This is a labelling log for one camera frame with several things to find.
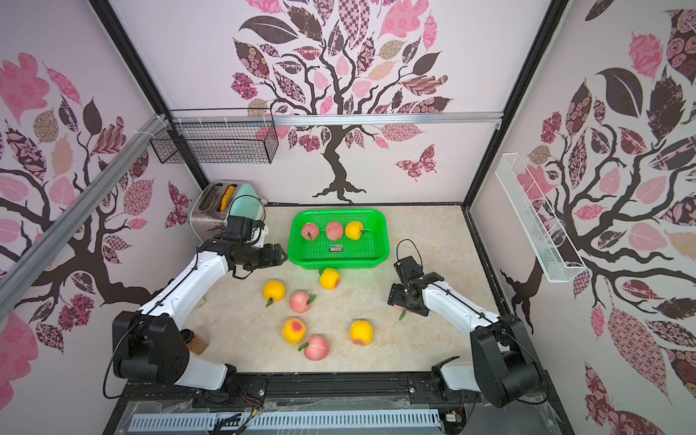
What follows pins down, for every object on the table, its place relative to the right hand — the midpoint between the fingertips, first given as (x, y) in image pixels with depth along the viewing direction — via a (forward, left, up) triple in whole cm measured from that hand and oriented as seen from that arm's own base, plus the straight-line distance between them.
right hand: (403, 305), depth 87 cm
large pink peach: (+30, +24, +4) cm, 38 cm away
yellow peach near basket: (+10, +25, +2) cm, 26 cm away
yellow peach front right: (-9, +14, +3) cm, 17 cm away
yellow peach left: (+6, +44, +2) cm, 44 cm away
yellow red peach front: (-9, +35, +3) cm, 36 cm away
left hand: (+11, +42, +11) cm, 45 cm away
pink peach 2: (+1, +33, +4) cm, 34 cm away
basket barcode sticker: (+26, +24, -3) cm, 35 cm away
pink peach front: (-14, +27, +3) cm, 31 cm away
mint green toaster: (+36, +65, +16) cm, 76 cm away
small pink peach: (-1, +1, +1) cm, 2 cm away
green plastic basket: (+25, +9, -3) cm, 27 cm away
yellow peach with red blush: (+30, +16, +4) cm, 34 cm away
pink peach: (+30, +33, +4) cm, 45 cm away
